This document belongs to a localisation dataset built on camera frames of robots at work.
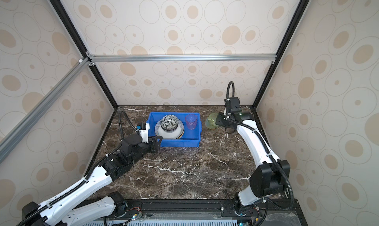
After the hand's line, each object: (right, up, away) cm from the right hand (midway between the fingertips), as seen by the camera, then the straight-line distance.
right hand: (220, 119), depth 84 cm
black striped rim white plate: (-27, -9, +14) cm, 32 cm away
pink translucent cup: (-16, -1, +22) cm, 28 cm away
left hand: (-30, -8, -11) cm, 33 cm away
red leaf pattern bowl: (-32, -2, +16) cm, 35 cm away
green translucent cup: (-5, -1, +5) cm, 7 cm away
